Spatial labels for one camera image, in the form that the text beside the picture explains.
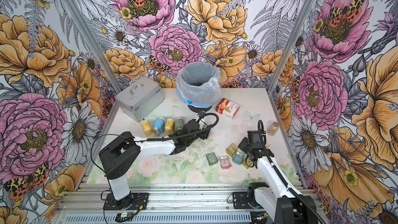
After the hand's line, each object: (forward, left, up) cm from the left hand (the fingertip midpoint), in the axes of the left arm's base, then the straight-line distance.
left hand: (205, 125), depth 89 cm
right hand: (-11, -22, -6) cm, 25 cm away
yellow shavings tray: (-17, -23, -11) cm, 31 cm away
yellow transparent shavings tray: (-9, -15, -11) cm, 21 cm away
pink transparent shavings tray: (-17, -11, -11) cm, 23 cm away
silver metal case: (+19, +40, +3) cm, 45 cm away
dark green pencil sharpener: (+4, +16, -4) cm, 16 cm away
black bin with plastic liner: (+16, +3, +16) cm, 23 cm away
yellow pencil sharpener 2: (+3, +21, -4) cm, 22 cm away
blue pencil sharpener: (+2, +27, -3) cm, 27 cm away
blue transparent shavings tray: (-15, -18, -11) cm, 26 cm away
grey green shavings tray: (-15, -4, -11) cm, 19 cm away
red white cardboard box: (+18, -16, -6) cm, 24 cm away
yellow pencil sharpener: (+1, +34, -4) cm, 34 cm away
